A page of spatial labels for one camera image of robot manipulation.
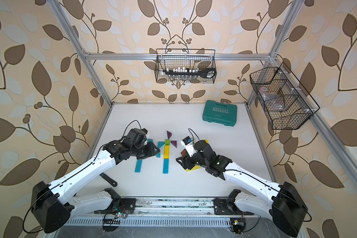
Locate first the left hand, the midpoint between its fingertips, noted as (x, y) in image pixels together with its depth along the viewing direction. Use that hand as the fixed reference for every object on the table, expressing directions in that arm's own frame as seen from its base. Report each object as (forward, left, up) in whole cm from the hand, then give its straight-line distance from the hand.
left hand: (159, 150), depth 77 cm
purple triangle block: (+19, -3, -14) cm, 24 cm away
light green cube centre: (+15, -2, -17) cm, 22 cm away
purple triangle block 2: (+14, -7, -15) cm, 21 cm away
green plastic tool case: (+36, -40, -11) cm, 55 cm away
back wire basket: (+50, -12, +19) cm, 55 cm away
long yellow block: (-9, -18, +1) cm, 21 cm away
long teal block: (-2, -2, -17) cm, 17 cm away
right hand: (-1, -12, -3) cm, 12 cm away
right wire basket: (+13, -68, +17) cm, 72 cm away
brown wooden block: (+7, -13, -16) cm, 22 cm away
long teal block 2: (-2, +14, -17) cm, 22 cm away
